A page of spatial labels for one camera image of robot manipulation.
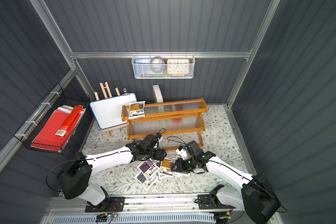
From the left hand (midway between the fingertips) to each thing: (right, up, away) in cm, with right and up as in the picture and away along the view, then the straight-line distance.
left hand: (163, 154), depth 84 cm
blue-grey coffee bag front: (-10, -15, -4) cm, 19 cm away
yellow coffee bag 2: (+1, -8, -1) cm, 8 cm away
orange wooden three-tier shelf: (+11, +19, +22) cm, 31 cm away
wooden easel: (-38, +39, +3) cm, 55 cm away
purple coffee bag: (-9, -7, -1) cm, 12 cm away
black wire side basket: (-60, +34, -5) cm, 69 cm away
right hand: (+7, -8, -6) cm, 12 cm away
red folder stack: (-59, +12, -15) cm, 62 cm away
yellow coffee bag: (-15, +27, -7) cm, 31 cm away
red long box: (-50, +15, -15) cm, 55 cm away
